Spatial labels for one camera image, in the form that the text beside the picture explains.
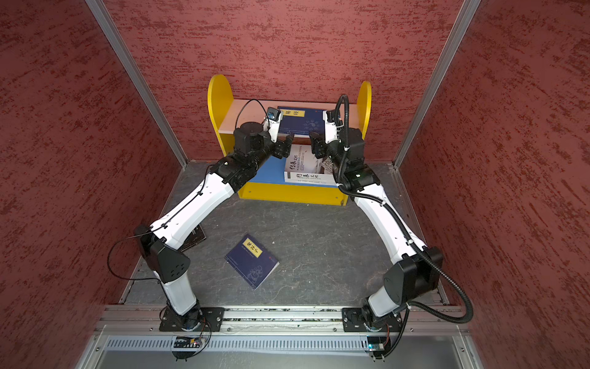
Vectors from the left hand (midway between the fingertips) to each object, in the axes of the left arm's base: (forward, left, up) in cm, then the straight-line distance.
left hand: (280, 133), depth 73 cm
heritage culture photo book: (+5, -8, -20) cm, 22 cm away
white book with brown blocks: (0, -14, -23) cm, 27 cm away
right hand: (0, -12, 0) cm, 12 cm away
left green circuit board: (-53, +29, -42) cm, 73 cm away
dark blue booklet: (-28, +12, -40) cm, 50 cm away
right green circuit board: (-53, -31, -41) cm, 74 cm away
